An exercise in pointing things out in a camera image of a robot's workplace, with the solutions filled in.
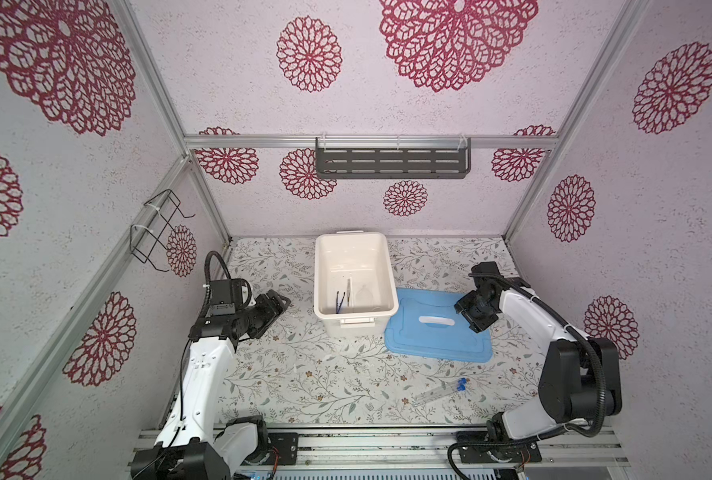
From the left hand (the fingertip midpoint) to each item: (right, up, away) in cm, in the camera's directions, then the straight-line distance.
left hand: (282, 313), depth 80 cm
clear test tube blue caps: (+39, -24, +3) cm, 46 cm away
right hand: (+51, -1, +10) cm, 52 cm away
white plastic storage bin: (+23, +16, +26) cm, 38 cm away
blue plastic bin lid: (+43, -6, +15) cm, 46 cm away
